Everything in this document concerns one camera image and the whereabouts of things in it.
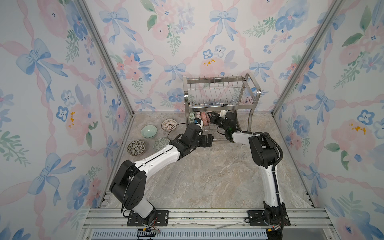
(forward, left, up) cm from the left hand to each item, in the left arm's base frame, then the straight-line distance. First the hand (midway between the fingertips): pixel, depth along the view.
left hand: (208, 135), depth 83 cm
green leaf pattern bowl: (+20, +10, -7) cm, 23 cm away
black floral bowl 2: (+21, +2, -6) cm, 22 cm away
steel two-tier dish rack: (+38, -5, -7) cm, 39 cm away
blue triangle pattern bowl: (+21, +6, -6) cm, 23 cm away
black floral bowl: (+2, +46, -17) cm, 49 cm away
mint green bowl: (+15, +39, -16) cm, 45 cm away
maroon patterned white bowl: (+22, +27, -16) cm, 38 cm away
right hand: (+23, -1, -4) cm, 23 cm away
